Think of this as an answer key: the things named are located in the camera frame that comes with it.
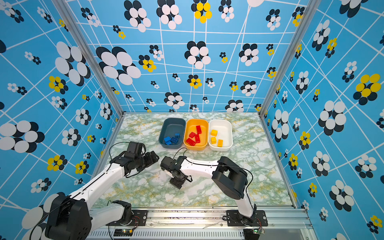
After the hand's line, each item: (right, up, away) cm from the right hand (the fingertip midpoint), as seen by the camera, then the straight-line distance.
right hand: (179, 181), depth 86 cm
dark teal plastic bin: (-7, +27, +20) cm, 35 cm away
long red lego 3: (+12, +30, +22) cm, 39 cm away
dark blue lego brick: (-6, +22, +15) cm, 28 cm away
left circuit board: (-26, -20, -14) cm, 36 cm away
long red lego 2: (+10, +24, +17) cm, 31 cm away
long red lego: (+6, +21, +14) cm, 26 cm away
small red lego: (+7, +26, +19) cm, 33 cm away
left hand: (-14, +13, 0) cm, 19 cm away
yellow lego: (+23, +27, +21) cm, 41 cm away
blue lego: (-9, +21, +13) cm, 26 cm away
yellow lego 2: (+21, +23, +13) cm, 34 cm away
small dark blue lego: (-4, +25, +16) cm, 31 cm away
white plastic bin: (+27, +26, +19) cm, 42 cm away
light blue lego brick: (-10, +24, +14) cm, 29 cm away
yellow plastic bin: (+6, +32, +25) cm, 41 cm away
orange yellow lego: (+26, +21, +15) cm, 37 cm away
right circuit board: (+38, -16, -18) cm, 45 cm away
